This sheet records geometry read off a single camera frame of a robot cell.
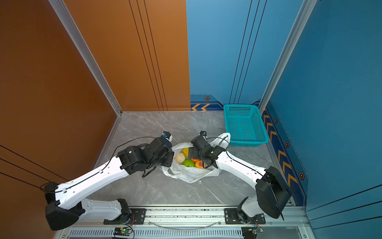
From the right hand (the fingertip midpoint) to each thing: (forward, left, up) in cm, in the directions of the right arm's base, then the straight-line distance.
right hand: (197, 151), depth 85 cm
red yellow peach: (-5, -1, -7) cm, 8 cm away
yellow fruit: (-2, +6, +3) cm, 7 cm away
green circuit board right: (-36, -29, -10) cm, 48 cm away
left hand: (-8, +11, +10) cm, 17 cm away
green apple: (-5, +5, -5) cm, 9 cm away
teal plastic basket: (+29, -36, -12) cm, 48 cm away
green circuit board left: (-37, +35, -12) cm, 53 cm away
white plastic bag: (-13, +4, -2) cm, 14 cm away
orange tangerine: (-2, +2, -7) cm, 7 cm away
